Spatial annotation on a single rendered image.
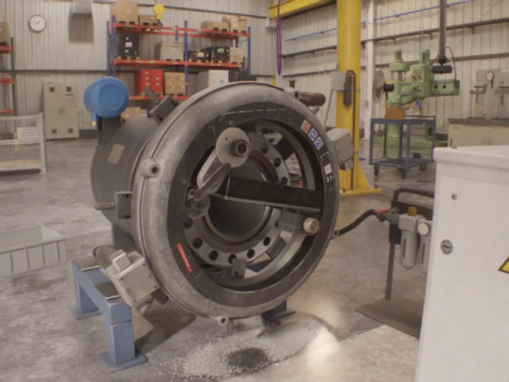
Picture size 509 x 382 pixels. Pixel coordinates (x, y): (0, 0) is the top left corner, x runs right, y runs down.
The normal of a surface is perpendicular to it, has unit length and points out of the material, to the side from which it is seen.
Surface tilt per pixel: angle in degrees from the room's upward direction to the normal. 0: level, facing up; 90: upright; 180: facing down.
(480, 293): 90
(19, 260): 90
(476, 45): 90
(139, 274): 90
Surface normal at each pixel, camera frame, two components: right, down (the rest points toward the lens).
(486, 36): -0.87, 0.09
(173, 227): 0.59, 0.14
